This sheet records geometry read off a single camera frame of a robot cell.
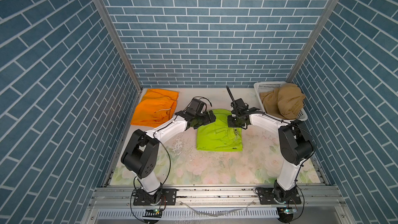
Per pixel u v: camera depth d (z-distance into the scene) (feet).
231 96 2.77
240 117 2.34
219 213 2.29
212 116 2.65
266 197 2.41
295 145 1.64
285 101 3.24
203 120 2.58
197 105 2.27
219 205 2.38
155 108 3.47
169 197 2.40
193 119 2.17
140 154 1.50
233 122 2.80
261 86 3.67
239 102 2.54
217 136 2.99
